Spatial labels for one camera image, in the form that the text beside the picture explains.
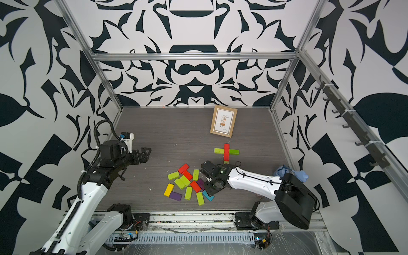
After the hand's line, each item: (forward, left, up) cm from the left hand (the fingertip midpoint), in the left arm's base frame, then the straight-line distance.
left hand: (139, 147), depth 79 cm
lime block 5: (-18, -23, -17) cm, 33 cm away
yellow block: (-15, -13, -17) cm, 26 cm away
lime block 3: (-8, -15, -17) cm, 24 cm away
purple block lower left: (-18, -16, -20) cm, 31 cm away
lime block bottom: (-20, -29, -18) cm, 39 cm away
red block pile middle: (-8, -22, -17) cm, 29 cm away
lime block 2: (-1, -44, -18) cm, 48 cm away
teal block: (-18, -32, -16) cm, 40 cm away
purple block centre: (-13, -30, -17) cm, 36 cm away
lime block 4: (-8, -27, -17) cm, 33 cm away
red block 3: (-3, -20, -19) cm, 27 cm away
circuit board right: (-38, -56, -19) cm, 70 cm away
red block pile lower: (-14, -27, -18) cm, 35 cm away
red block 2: (+3, -45, -18) cm, 48 cm away
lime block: (+6, -41, -16) cm, 44 cm away
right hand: (-15, -33, -16) cm, 40 cm away
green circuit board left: (-35, +3, -18) cm, 39 cm away
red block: (+9, -46, -18) cm, 50 cm away
